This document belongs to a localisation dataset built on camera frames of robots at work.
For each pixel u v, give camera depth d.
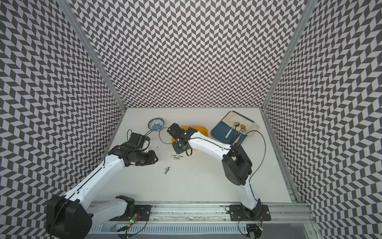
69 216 0.38
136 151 0.60
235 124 1.05
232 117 1.11
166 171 0.86
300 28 0.73
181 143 0.62
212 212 0.75
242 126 1.06
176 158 0.92
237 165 0.49
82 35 0.81
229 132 1.01
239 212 0.74
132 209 0.66
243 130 1.03
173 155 0.92
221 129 1.03
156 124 1.08
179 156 0.93
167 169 0.87
